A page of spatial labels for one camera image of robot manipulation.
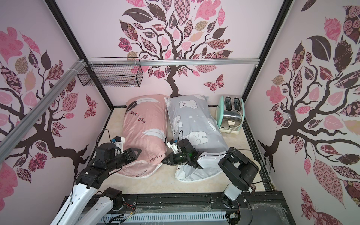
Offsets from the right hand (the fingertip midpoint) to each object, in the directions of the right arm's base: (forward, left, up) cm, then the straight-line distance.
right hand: (161, 161), depth 79 cm
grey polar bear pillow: (+27, -18, +6) cm, 33 cm away
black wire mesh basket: (+77, +49, +9) cm, 91 cm away
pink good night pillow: (+20, +12, +6) cm, 24 cm away
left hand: (+1, +12, +7) cm, 14 cm away
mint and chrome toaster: (+29, -45, +7) cm, 54 cm away
